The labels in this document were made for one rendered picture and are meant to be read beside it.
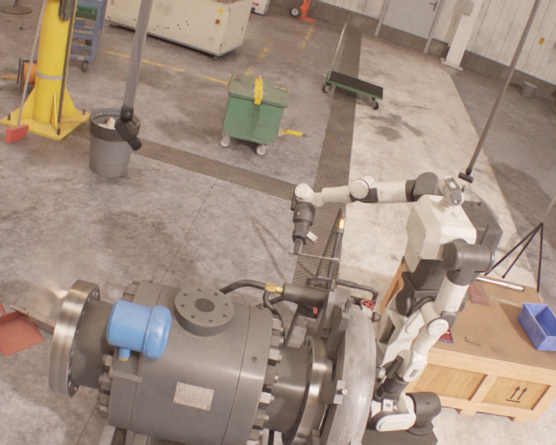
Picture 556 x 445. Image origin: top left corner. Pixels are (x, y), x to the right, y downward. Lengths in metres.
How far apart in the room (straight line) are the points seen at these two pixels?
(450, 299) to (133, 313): 1.05
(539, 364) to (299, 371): 1.64
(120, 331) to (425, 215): 1.12
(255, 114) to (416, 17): 7.68
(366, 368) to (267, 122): 3.52
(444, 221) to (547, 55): 11.17
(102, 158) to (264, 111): 1.53
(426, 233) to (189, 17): 6.13
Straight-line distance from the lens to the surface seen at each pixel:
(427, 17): 12.47
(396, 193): 2.37
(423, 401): 2.93
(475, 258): 2.00
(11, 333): 3.20
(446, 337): 3.18
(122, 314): 1.83
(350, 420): 2.00
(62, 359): 2.13
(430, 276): 2.19
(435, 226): 2.08
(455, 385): 3.36
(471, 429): 3.50
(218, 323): 2.02
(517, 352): 3.39
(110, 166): 4.51
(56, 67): 5.08
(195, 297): 2.10
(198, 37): 7.82
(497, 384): 3.44
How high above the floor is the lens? 2.26
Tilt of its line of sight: 31 degrees down
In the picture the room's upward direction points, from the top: 17 degrees clockwise
